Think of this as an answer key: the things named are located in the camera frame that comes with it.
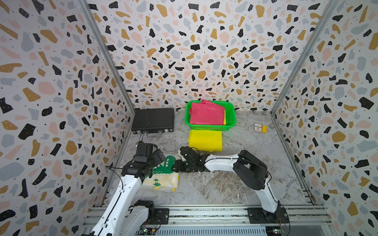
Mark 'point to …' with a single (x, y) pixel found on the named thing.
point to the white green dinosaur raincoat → (163, 176)
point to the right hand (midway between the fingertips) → (173, 170)
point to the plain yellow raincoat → (205, 140)
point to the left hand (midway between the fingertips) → (157, 157)
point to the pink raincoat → (206, 113)
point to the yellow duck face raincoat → (224, 118)
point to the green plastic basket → (230, 116)
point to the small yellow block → (264, 129)
